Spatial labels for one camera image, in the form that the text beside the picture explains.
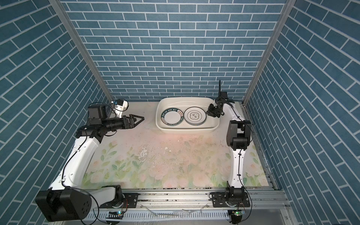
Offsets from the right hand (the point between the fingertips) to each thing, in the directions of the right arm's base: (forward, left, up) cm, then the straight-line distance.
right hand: (208, 112), depth 104 cm
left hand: (-27, +37, +22) cm, 50 cm away
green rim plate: (-2, +28, -5) cm, 28 cm away
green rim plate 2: (-7, +10, -6) cm, 13 cm away
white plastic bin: (+12, +20, -4) cm, 24 cm away
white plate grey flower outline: (+1, +10, -5) cm, 11 cm away
